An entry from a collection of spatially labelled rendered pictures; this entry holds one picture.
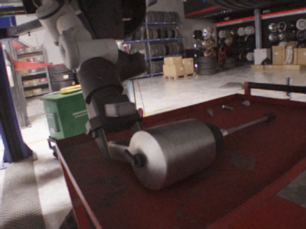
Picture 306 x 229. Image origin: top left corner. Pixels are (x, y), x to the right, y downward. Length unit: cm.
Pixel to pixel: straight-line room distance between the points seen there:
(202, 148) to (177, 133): 5
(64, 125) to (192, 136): 221
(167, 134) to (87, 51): 29
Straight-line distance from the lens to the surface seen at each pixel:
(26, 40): 1057
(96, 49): 54
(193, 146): 34
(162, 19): 1161
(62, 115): 248
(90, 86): 47
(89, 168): 48
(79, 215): 69
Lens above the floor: 106
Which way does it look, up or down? 15 degrees down
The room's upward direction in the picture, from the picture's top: 6 degrees counter-clockwise
